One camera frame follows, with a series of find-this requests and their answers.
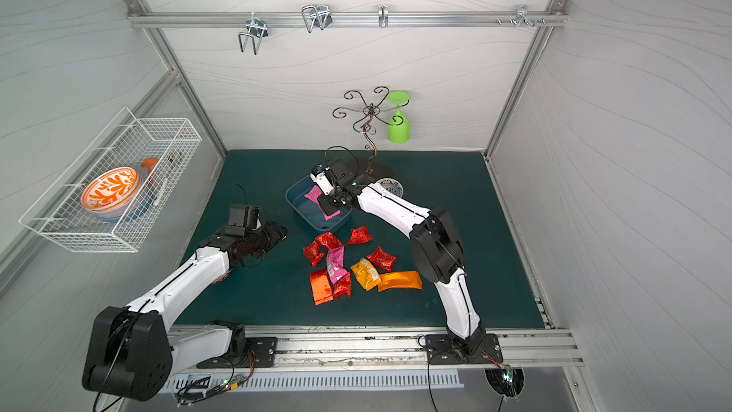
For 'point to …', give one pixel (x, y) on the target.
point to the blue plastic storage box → (311, 211)
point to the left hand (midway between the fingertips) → (284, 234)
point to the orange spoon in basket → (150, 163)
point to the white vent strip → (214, 383)
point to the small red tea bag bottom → (343, 287)
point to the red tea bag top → (358, 236)
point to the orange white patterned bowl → (111, 193)
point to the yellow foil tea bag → (366, 274)
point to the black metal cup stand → (373, 113)
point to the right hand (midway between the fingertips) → (324, 199)
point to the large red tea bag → (320, 286)
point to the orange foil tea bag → (403, 278)
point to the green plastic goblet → (398, 129)
